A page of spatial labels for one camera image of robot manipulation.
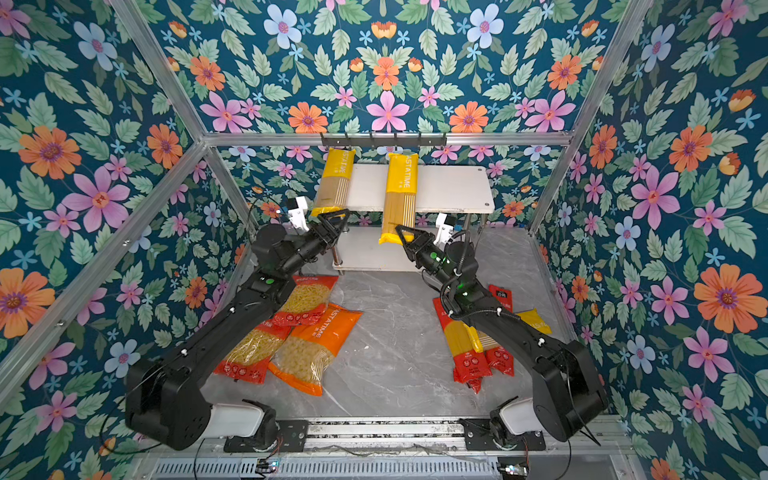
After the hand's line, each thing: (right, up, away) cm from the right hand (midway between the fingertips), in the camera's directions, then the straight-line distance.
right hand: (396, 226), depth 69 cm
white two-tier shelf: (+12, +12, +16) cm, 24 cm away
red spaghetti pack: (+20, -37, +11) cm, 43 cm away
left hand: (-11, +4, -2) cm, 11 cm away
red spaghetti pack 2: (+30, -36, +15) cm, 49 cm away
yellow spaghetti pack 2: (+24, -31, +14) cm, 42 cm away
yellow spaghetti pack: (-18, +11, +13) cm, 25 cm away
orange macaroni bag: (-27, -36, +14) cm, 47 cm away
